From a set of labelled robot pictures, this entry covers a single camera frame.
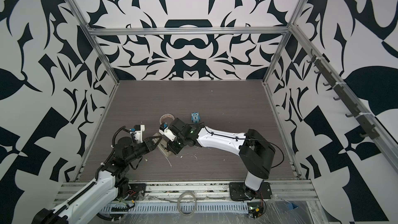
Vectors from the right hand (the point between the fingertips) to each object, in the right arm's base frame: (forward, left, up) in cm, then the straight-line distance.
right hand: (168, 146), depth 78 cm
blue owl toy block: (+22, -13, -9) cm, 27 cm away
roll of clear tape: (+22, +8, -8) cm, 25 cm away
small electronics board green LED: (-25, -40, -11) cm, 49 cm away
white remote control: (+1, +4, 0) cm, 4 cm away
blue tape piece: (-24, -56, -10) cm, 62 cm away
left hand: (+5, +4, +2) cm, 7 cm away
